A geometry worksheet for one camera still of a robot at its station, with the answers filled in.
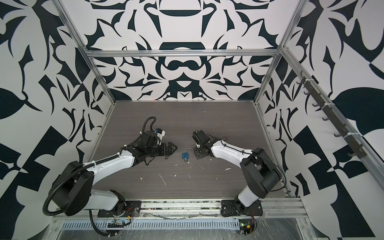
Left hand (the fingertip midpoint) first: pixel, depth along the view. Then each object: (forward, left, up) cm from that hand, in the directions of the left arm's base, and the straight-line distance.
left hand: (172, 145), depth 86 cm
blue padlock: (-2, -7, -9) cm, 12 cm away
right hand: (-1, -15, -6) cm, 17 cm away
